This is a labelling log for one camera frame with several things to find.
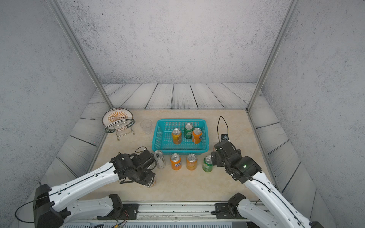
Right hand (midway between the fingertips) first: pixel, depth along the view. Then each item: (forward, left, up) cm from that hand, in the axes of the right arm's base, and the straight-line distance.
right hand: (224, 153), depth 73 cm
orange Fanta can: (0, +25, -9) cm, 27 cm away
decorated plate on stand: (+30, +68, -1) cm, 74 cm away
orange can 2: (+18, +26, -10) cm, 33 cm away
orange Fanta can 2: (+18, +13, -10) cm, 24 cm away
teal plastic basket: (+15, +20, -19) cm, 32 cm away
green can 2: (+22, +19, -10) cm, 30 cm away
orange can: (0, +17, -10) cm, 19 cm away
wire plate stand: (+28, +67, -14) cm, 74 cm away
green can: (-2, +8, -11) cm, 13 cm away
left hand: (-11, +38, -8) cm, 40 cm away
